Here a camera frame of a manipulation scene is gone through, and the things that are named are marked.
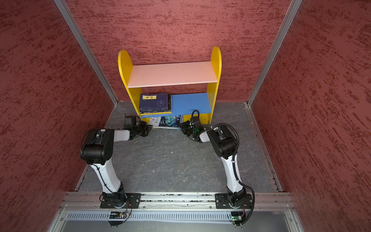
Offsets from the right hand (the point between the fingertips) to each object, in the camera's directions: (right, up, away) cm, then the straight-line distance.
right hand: (177, 126), depth 101 cm
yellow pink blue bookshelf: (+16, +15, -1) cm, 22 cm away
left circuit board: (-27, -42, -31) cm, 58 cm away
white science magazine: (-7, +3, +5) cm, 9 cm away
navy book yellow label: (-16, +17, -8) cm, 25 cm away
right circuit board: (+33, -43, -30) cm, 62 cm away
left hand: (-17, +1, 0) cm, 17 cm away
